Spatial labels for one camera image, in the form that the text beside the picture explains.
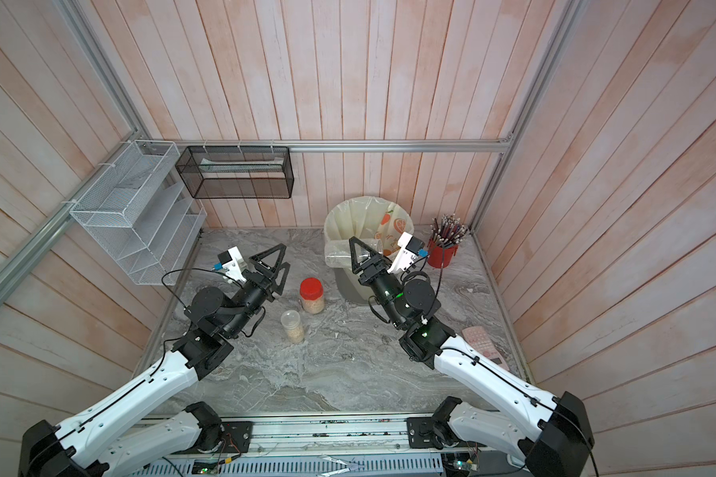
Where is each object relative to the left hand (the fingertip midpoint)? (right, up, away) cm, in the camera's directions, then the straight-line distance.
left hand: (291, 259), depth 65 cm
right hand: (+14, +3, -2) cm, 14 cm away
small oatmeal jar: (-4, -19, +21) cm, 28 cm away
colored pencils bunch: (+46, +9, +33) cm, 57 cm away
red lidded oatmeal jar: (+1, -11, +22) cm, 25 cm away
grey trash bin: (+13, -10, +30) cm, 34 cm away
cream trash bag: (+19, +13, +28) cm, 36 cm away
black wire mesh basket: (-28, +31, +39) cm, 57 cm away
